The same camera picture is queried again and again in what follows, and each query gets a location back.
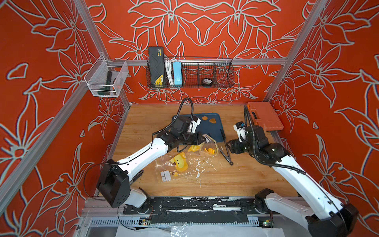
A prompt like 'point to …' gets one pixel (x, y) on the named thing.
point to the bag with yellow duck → (176, 167)
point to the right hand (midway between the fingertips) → (229, 142)
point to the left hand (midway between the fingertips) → (206, 138)
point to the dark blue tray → (210, 124)
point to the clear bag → (209, 146)
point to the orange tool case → (264, 113)
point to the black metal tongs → (227, 158)
